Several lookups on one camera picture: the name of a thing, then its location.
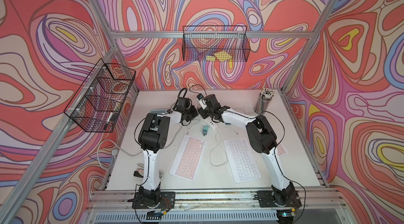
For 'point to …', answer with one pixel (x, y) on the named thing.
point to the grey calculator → (158, 111)
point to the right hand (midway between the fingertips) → (202, 112)
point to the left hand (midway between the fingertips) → (200, 113)
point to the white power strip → (213, 124)
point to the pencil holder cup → (266, 94)
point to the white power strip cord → (117, 152)
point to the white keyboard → (243, 163)
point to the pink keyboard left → (188, 158)
